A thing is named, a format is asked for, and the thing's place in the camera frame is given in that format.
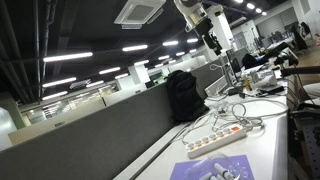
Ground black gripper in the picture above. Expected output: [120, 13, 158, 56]
[194, 17, 224, 56]

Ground white power strip orange switches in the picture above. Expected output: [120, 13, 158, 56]
[185, 123, 247, 160]

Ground black computer monitor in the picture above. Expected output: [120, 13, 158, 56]
[225, 48, 242, 84]

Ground amber small bottle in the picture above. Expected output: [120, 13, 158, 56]
[243, 75, 252, 91]

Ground white box device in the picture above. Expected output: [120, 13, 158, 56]
[249, 69, 278, 89]

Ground black backpack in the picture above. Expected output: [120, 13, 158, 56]
[166, 69, 211, 123]

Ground person in dark clothes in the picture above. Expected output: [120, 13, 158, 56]
[290, 22, 310, 52]

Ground black horizontal bar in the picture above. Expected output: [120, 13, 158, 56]
[279, 65, 320, 78]

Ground white ceiling air conditioner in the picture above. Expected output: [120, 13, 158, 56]
[113, 0, 167, 31]

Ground clear plastic bowl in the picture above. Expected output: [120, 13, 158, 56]
[186, 152, 243, 180]

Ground grey marker pen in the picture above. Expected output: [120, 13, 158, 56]
[199, 172, 218, 180]
[213, 162, 235, 180]

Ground black perforated board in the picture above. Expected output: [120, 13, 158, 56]
[289, 111, 320, 180]

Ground grey desk partition panel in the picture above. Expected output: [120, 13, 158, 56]
[0, 58, 231, 180]

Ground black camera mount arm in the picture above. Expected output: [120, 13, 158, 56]
[262, 41, 300, 68]

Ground white tangled power cable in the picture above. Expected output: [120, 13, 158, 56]
[179, 97, 289, 141]

